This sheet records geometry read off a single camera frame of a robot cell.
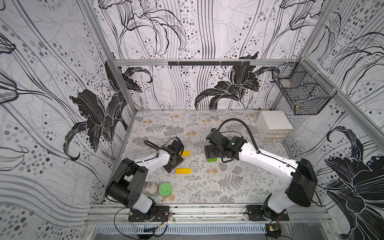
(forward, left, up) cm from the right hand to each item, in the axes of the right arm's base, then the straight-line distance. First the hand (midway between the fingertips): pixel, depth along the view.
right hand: (211, 150), depth 82 cm
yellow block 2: (-7, +17, -13) cm, 22 cm away
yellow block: (+5, +16, -13) cm, 21 cm away
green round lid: (-19, +25, -7) cm, 32 cm away
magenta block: (-8, +23, -9) cm, 26 cm away
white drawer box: (+16, -39, 0) cm, 43 cm away
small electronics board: (-35, -28, -15) cm, 48 cm away
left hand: (-3, +20, -13) cm, 25 cm away
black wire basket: (+32, -57, +16) cm, 67 cm away
